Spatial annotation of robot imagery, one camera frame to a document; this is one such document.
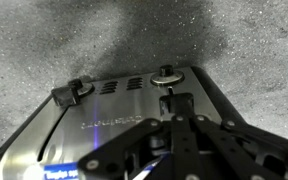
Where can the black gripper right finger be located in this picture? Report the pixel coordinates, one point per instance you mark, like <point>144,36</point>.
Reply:
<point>224,146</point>

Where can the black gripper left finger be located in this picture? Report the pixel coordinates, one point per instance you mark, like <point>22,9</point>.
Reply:
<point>130,140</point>

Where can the black and steel toaster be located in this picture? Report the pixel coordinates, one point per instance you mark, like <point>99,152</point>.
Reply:
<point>124,106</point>

